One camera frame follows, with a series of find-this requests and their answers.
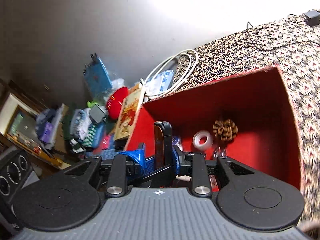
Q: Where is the black brown folding device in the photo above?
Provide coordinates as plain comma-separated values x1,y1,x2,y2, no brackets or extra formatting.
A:
154,121,173,169

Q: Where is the clear tape roll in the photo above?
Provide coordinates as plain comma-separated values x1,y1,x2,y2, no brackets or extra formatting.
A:
193,131,213,151

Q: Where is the blue checkered cloth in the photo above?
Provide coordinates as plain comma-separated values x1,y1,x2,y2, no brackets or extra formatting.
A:
99,149,119,160

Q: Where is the blue glasses case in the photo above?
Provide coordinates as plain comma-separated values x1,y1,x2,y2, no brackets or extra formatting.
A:
92,122,105,148

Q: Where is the green striped cloth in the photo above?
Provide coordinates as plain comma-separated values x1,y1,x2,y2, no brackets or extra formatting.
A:
82,123,97,148

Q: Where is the brown pine cone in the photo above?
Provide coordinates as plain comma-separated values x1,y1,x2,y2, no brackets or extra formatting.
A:
213,119,238,142

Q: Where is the red plush cushion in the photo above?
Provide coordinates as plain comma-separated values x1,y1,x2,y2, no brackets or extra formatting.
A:
106,87,129,120

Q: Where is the grey square device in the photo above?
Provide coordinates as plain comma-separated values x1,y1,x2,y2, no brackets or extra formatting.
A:
89,104,106,124

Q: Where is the yellow illustrated book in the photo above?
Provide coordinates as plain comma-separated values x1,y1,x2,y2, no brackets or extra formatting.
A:
114,82,145,140

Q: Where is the blue white paper packet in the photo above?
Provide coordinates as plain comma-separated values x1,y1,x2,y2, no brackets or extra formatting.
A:
145,70,174,95

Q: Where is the red cardboard box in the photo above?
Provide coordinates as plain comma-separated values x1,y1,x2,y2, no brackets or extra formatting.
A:
125,66,302,187

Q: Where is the blue plastic packet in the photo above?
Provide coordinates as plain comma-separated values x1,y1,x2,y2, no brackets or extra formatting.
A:
83,53,112,98

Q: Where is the floral patterned tablecloth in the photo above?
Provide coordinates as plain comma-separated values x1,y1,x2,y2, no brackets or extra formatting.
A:
181,15,319,239

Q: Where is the black power adapter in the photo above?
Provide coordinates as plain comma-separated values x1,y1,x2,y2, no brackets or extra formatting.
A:
304,10,320,27

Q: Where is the white coiled cable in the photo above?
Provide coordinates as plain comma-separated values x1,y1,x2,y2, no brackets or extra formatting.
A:
142,49,200,100

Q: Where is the black cable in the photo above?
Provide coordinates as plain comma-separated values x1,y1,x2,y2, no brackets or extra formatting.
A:
246,13,320,53

